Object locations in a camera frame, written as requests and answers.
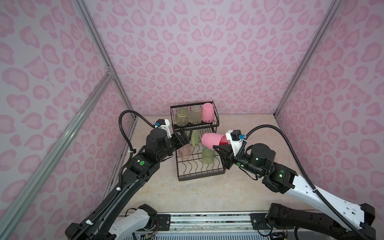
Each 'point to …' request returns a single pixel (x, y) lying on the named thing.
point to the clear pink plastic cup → (185, 152)
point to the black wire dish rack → (197, 157)
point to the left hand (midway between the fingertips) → (188, 131)
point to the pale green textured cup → (195, 113)
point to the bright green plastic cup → (181, 117)
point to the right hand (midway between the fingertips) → (214, 147)
